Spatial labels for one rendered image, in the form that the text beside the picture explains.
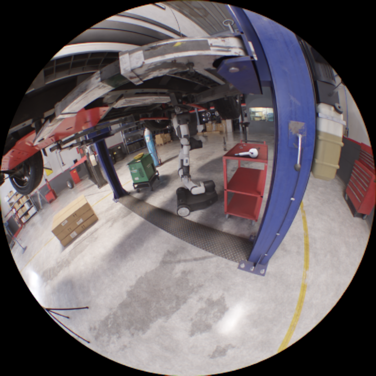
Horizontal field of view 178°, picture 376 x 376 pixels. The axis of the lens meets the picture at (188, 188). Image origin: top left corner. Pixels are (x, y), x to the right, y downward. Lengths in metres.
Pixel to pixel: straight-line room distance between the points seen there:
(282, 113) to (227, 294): 1.33
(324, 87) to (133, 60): 0.78
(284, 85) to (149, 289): 1.77
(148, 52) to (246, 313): 1.60
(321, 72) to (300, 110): 0.29
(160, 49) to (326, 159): 0.80
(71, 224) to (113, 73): 2.68
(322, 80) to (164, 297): 1.85
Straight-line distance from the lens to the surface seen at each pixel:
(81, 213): 2.78
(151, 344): 1.40
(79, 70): 0.66
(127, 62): 0.45
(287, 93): 0.63
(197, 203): 1.77
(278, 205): 0.77
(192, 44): 0.45
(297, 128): 0.62
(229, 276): 1.30
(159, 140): 9.88
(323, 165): 0.75
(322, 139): 0.71
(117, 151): 8.92
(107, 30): 0.75
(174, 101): 1.46
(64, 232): 2.93
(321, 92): 0.76
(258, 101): 10.84
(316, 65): 0.80
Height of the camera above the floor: 1.24
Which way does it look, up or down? 30 degrees down
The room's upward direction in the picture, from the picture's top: 12 degrees counter-clockwise
